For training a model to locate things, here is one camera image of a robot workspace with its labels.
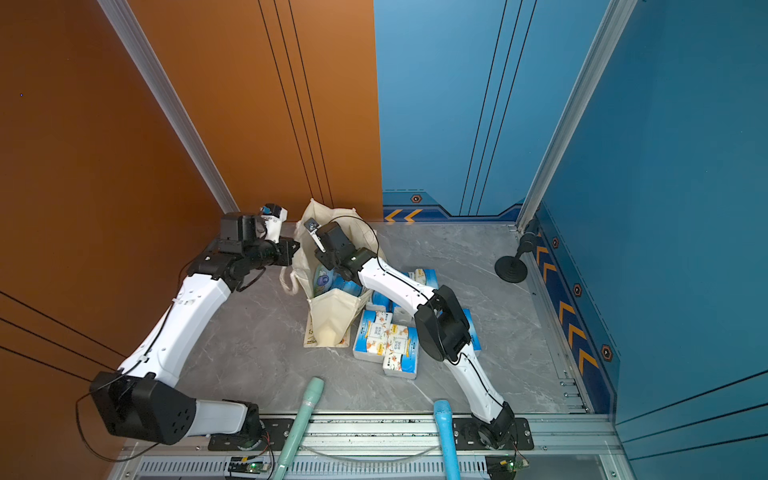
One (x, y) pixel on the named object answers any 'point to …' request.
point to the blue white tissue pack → (348, 286)
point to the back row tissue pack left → (380, 299)
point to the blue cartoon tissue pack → (326, 279)
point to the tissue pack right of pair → (401, 357)
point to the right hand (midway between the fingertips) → (331, 239)
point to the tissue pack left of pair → (370, 334)
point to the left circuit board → (252, 467)
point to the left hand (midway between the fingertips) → (299, 240)
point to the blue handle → (447, 436)
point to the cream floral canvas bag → (328, 316)
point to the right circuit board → (514, 464)
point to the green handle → (313, 390)
